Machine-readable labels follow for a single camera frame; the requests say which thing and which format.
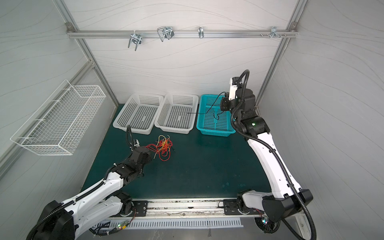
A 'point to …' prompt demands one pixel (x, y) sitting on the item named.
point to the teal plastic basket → (212, 121)
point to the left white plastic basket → (141, 112)
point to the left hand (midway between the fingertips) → (148, 149)
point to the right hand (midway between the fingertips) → (230, 89)
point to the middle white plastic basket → (175, 114)
